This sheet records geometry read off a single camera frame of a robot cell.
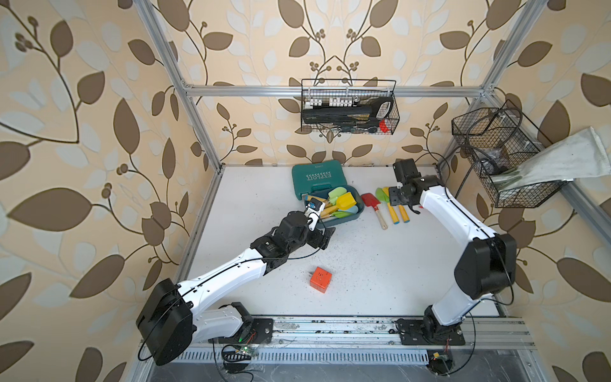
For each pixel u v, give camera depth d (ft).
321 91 2.99
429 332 2.17
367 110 2.64
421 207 2.00
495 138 2.77
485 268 1.48
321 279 2.64
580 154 1.89
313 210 2.19
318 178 3.57
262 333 2.43
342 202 3.43
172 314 1.30
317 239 2.31
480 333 2.37
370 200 3.45
